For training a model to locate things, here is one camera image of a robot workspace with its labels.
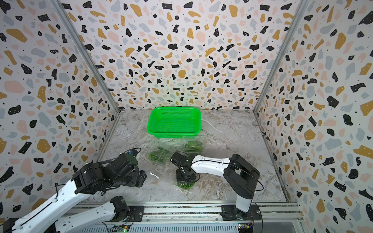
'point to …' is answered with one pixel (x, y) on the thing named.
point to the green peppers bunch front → (185, 185)
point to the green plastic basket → (175, 122)
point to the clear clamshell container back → (184, 139)
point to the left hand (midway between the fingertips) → (142, 176)
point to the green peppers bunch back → (194, 146)
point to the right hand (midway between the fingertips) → (180, 182)
